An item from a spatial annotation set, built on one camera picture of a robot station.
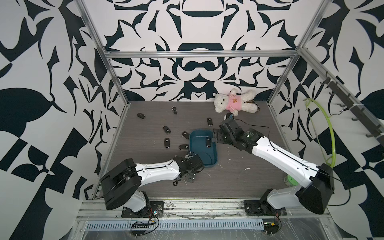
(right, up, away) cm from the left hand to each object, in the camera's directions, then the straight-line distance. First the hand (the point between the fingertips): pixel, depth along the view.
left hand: (187, 170), depth 85 cm
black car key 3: (-15, +22, +17) cm, 31 cm away
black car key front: (-5, +1, -17) cm, 18 cm away
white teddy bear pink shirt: (+33, +41, +25) cm, 58 cm away
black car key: (-35, +31, +26) cm, 54 cm away
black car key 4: (-13, +14, +11) cm, 22 cm away
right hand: (+17, +22, -5) cm, 28 cm away
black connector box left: (-22, -22, -15) cm, 34 cm away
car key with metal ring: (-11, +36, +29) cm, 47 cm away
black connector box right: (+40, -22, -14) cm, 48 cm away
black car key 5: (-2, +19, +14) cm, 23 cm away
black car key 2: (+13, +14, +11) cm, 22 cm away
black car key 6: (-2, +11, +9) cm, 15 cm away
